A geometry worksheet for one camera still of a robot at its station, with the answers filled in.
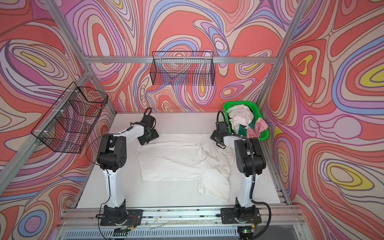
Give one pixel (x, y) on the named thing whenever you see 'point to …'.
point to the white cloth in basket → (240, 114)
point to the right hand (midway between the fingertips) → (217, 138)
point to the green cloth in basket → (242, 129)
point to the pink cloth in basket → (259, 126)
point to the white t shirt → (181, 157)
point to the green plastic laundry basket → (264, 134)
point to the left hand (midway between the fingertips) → (154, 136)
